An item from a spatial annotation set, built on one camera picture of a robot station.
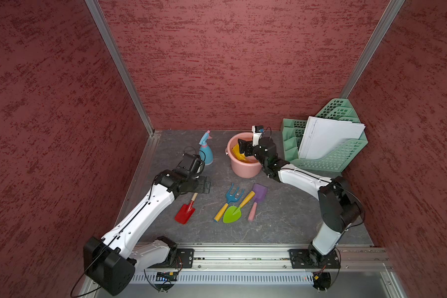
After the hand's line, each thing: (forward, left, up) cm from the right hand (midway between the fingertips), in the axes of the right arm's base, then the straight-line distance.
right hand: (245, 141), depth 89 cm
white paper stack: (+4, -38, +1) cm, 38 cm away
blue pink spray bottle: (+2, +21, -11) cm, 24 cm away
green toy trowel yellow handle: (-29, +7, -20) cm, 36 cm away
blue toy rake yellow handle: (-21, +8, -21) cm, 30 cm away
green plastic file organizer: (-5, -47, -8) cm, 48 cm away
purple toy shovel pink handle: (-18, -7, -19) cm, 27 cm away
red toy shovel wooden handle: (-27, +30, -20) cm, 45 cm away
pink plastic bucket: (-8, +3, -11) cm, 14 cm away
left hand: (-22, +22, -4) cm, 32 cm away
